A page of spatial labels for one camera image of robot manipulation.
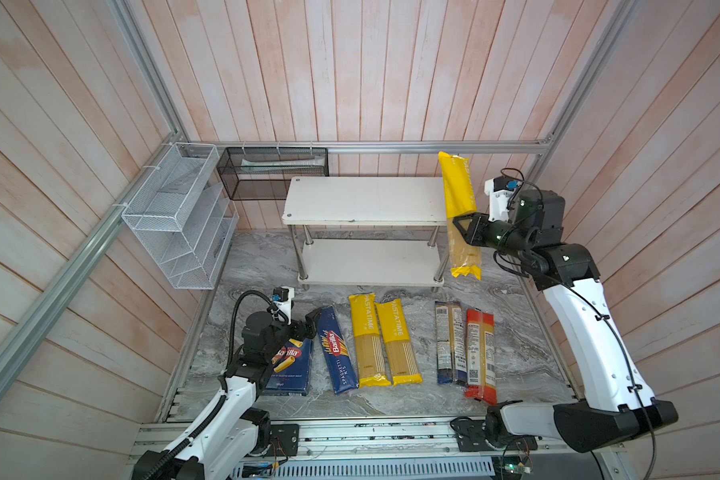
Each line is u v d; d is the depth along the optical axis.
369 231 1.23
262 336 0.62
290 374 0.78
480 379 0.82
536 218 0.48
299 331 0.73
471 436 0.73
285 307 0.71
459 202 0.65
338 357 0.84
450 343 0.88
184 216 0.72
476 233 0.58
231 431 0.60
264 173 1.03
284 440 0.73
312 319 0.73
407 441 0.75
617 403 0.38
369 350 0.86
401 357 0.86
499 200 0.58
